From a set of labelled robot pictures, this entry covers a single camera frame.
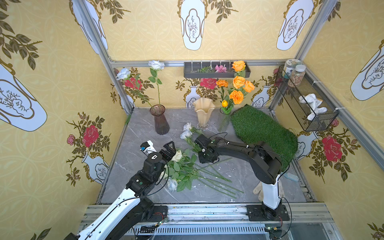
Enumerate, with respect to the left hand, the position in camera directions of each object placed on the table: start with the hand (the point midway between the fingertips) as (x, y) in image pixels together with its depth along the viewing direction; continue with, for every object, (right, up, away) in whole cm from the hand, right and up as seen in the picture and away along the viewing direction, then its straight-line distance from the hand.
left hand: (164, 145), depth 78 cm
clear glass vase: (+35, +16, +20) cm, 43 cm away
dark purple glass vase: (-8, +10, +31) cm, 34 cm away
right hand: (+22, -9, +17) cm, 29 cm away
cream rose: (+6, -7, +7) cm, 11 cm away
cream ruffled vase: (+22, +23, +22) cm, 39 cm away
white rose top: (+11, +9, +27) cm, 30 cm away
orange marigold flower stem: (+32, +35, +9) cm, 48 cm away
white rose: (+10, +3, +22) cm, 24 cm away
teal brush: (+70, -19, +7) cm, 73 cm away
